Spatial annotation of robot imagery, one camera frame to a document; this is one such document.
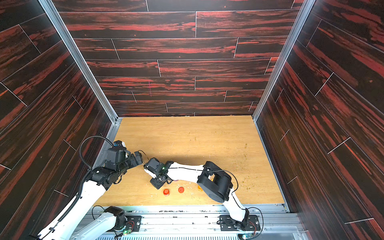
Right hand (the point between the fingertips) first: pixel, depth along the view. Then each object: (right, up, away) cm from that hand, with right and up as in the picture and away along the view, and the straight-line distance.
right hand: (159, 179), depth 88 cm
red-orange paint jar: (+5, -6, -5) cm, 9 cm away
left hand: (-11, +15, -8) cm, 20 cm away
